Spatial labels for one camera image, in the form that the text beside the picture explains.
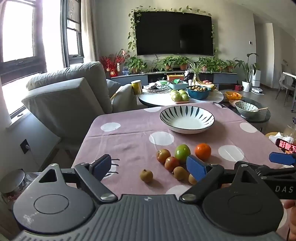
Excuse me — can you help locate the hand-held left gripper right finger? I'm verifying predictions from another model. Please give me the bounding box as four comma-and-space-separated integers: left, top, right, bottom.
180, 155, 263, 202

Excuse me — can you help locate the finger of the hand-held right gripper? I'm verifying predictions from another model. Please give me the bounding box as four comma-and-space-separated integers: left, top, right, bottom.
253, 165, 296, 178
269, 151, 296, 166

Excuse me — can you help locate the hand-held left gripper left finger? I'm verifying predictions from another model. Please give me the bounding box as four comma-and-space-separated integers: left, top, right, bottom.
37, 154, 118, 202

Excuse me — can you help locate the large orange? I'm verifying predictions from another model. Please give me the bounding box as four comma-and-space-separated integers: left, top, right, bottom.
195, 143, 212, 161

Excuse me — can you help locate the green round fruit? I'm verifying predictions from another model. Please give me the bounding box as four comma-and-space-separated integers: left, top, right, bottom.
174, 144, 191, 162

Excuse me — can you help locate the small red-orange fruit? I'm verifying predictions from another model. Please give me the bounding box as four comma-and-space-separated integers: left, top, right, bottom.
157, 149, 171, 164
164, 156, 180, 172

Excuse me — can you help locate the white dark-striped shallow bowl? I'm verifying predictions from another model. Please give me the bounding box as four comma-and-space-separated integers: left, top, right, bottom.
159, 105, 215, 134

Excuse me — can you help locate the person's right hand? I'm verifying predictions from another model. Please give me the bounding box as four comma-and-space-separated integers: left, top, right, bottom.
283, 200, 296, 241

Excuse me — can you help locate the red printed packet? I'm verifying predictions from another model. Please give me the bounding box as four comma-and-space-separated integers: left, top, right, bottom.
276, 138, 296, 154

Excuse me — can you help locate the white tissue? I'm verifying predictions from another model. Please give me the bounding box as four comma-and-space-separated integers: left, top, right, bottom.
268, 132, 288, 145

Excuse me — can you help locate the pink polka-dot tablecloth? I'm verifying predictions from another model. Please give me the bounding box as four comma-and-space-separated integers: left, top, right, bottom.
71, 102, 286, 198

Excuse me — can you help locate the dark round table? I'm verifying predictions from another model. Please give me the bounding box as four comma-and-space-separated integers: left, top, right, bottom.
222, 97, 271, 134

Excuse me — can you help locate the striped deep bowl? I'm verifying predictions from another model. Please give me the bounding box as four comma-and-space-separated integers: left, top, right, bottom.
235, 101, 259, 119

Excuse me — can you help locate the dining chair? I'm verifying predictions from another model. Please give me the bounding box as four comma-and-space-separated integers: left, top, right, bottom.
276, 74, 295, 100

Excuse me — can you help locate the tray of green apples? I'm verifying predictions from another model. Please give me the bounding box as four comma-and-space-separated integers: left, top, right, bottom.
170, 89, 190, 103

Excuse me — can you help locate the grey sofa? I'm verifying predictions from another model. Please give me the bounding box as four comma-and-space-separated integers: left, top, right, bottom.
21, 61, 139, 140

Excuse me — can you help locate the blue bowl of kiwis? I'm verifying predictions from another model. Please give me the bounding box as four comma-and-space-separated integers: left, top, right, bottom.
186, 85, 211, 100

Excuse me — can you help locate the orange basket of tangerines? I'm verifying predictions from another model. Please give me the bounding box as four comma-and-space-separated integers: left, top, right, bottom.
225, 91, 243, 101

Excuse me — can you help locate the white round coffee table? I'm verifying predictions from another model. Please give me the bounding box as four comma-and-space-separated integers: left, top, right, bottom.
138, 86, 224, 108

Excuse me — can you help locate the grey sofa pillow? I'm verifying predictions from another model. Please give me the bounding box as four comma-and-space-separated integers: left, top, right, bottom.
106, 79, 122, 98

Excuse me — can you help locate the tall plant in white pot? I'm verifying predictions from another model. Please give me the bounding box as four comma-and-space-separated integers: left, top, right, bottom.
234, 53, 259, 92

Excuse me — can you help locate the light blue container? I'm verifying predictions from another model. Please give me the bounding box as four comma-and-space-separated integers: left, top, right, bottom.
167, 81, 189, 90

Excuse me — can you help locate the bunch of bananas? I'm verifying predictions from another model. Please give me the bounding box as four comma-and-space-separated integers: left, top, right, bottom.
191, 77, 216, 90

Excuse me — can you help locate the yellow tin can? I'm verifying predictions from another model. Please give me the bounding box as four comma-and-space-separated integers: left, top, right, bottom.
131, 80, 143, 95

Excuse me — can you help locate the glass plate of snacks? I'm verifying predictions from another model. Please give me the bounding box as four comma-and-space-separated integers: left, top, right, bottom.
144, 83, 171, 92

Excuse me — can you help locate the jar with metal lid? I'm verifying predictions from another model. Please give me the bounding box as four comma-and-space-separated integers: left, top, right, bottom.
0, 169, 26, 194

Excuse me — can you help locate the grey television cabinet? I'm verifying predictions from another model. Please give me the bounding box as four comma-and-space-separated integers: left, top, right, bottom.
111, 71, 238, 88

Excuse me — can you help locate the spider plant in vase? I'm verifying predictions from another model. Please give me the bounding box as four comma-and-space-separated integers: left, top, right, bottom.
188, 61, 206, 80

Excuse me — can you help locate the red berry decoration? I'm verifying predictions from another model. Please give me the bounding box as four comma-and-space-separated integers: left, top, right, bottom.
99, 49, 130, 78

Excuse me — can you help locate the green potted plant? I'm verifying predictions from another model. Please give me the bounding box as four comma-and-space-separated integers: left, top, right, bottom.
196, 57, 214, 72
174, 56, 190, 71
125, 56, 147, 75
161, 57, 176, 71
213, 59, 228, 73
225, 60, 236, 73

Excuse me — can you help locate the green ivy vine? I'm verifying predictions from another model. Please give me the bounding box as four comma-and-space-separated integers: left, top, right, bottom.
127, 6, 219, 53

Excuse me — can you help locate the beige curtain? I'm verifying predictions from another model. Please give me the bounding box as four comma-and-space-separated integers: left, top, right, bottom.
80, 0, 100, 63

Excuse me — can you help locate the narrow dark-framed window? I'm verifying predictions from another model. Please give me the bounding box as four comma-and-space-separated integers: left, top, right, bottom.
61, 0, 85, 66

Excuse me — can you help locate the large dark-framed window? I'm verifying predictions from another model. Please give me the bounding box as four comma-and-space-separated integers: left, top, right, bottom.
0, 0, 47, 78

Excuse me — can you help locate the black wall socket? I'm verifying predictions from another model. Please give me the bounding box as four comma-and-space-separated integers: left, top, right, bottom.
20, 138, 31, 155

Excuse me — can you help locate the black wall television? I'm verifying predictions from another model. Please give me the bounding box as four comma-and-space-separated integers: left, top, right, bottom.
134, 10, 213, 56

